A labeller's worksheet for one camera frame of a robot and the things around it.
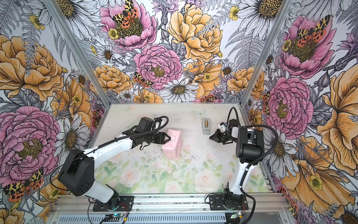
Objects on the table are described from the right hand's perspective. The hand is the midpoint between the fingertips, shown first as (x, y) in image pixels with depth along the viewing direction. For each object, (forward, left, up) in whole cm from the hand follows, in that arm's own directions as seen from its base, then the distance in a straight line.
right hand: (210, 139), depth 98 cm
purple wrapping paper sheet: (-12, +25, +11) cm, 30 cm away
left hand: (-7, +29, +10) cm, 32 cm away
